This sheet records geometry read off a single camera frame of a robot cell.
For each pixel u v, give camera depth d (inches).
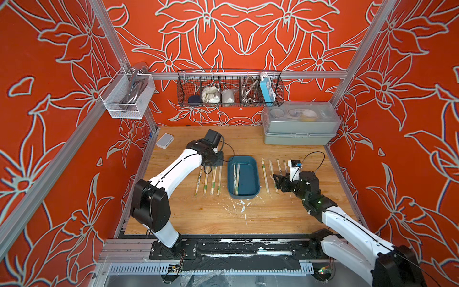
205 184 36.4
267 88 33.8
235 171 38.3
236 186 36.1
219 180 37.2
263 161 39.8
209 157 23.7
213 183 36.8
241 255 28.7
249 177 37.7
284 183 28.7
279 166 39.5
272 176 32.1
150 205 17.7
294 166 28.1
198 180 37.3
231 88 38.3
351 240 19.0
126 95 32.7
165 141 43.5
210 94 36.5
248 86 33.6
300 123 40.4
